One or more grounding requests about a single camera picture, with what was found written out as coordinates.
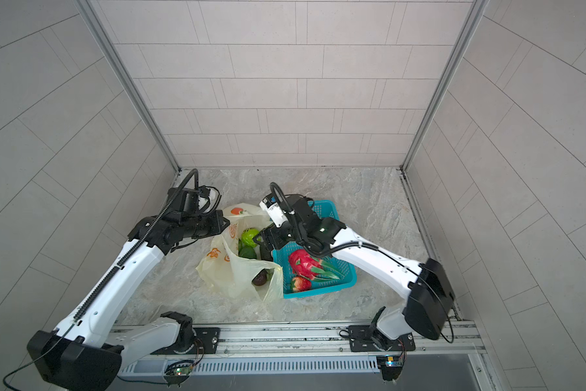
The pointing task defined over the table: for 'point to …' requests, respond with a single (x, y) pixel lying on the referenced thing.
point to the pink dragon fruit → (307, 265)
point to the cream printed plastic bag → (235, 275)
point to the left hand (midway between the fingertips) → (235, 219)
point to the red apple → (300, 284)
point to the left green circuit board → (177, 372)
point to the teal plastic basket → (347, 270)
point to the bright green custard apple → (247, 235)
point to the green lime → (247, 252)
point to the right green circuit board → (391, 366)
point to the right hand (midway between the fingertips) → (263, 233)
